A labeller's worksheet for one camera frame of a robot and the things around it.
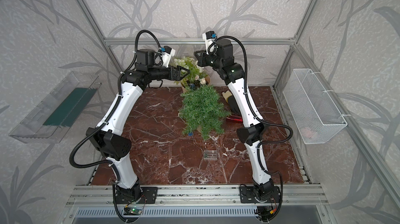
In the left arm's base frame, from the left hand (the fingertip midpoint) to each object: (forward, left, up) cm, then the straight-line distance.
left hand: (183, 70), depth 74 cm
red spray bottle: (-6, -29, -34) cm, 45 cm away
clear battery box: (-27, -14, -38) cm, 49 cm away
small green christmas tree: (-15, -9, -13) cm, 22 cm away
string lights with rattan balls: (-17, -2, -33) cm, 37 cm away
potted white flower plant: (+15, -5, -18) cm, 24 cm away
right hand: (+6, -5, +6) cm, 10 cm away
